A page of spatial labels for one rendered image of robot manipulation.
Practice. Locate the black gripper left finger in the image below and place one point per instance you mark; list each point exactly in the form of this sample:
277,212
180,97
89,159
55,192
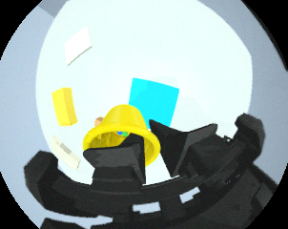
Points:
130,152

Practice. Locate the yellow cup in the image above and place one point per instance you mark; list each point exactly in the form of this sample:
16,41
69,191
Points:
122,117

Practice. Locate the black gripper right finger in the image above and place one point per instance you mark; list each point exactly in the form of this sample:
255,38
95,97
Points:
174,143

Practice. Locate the yellow rectangular block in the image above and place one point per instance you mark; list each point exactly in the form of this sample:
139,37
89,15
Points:
65,111

